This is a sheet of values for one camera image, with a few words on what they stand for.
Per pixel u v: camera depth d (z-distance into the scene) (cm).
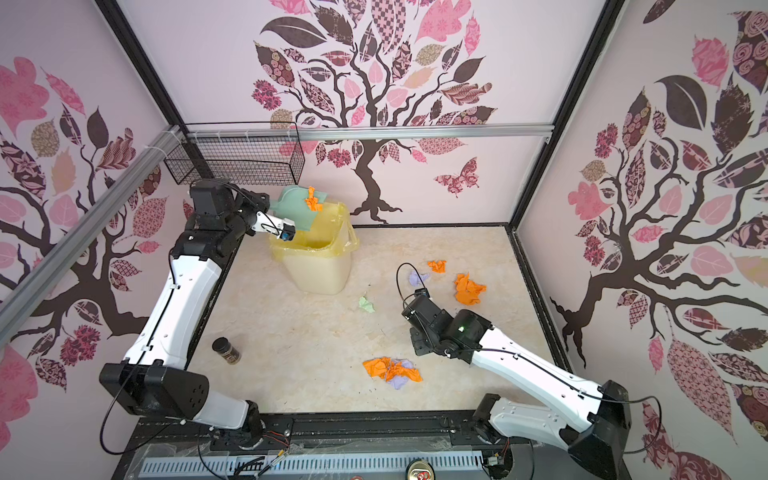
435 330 54
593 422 39
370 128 94
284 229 67
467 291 100
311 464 70
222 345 80
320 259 83
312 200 78
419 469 60
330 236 82
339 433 75
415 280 101
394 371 81
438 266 106
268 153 95
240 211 61
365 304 97
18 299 50
